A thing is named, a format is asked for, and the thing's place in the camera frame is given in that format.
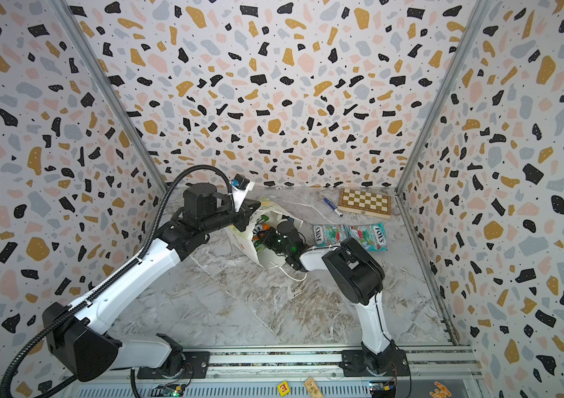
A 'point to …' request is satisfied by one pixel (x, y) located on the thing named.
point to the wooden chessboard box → (365, 202)
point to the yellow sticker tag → (284, 388)
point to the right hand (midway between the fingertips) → (257, 232)
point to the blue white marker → (333, 206)
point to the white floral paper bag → (244, 239)
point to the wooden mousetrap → (313, 388)
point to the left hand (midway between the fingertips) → (260, 201)
